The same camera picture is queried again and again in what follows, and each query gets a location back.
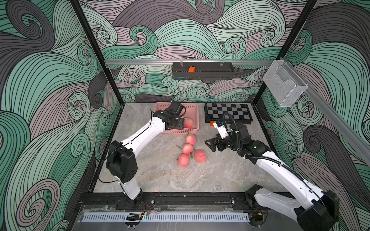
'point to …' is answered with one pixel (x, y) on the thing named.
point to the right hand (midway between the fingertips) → (213, 138)
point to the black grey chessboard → (242, 112)
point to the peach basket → (190, 139)
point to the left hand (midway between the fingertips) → (177, 122)
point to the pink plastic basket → (191, 111)
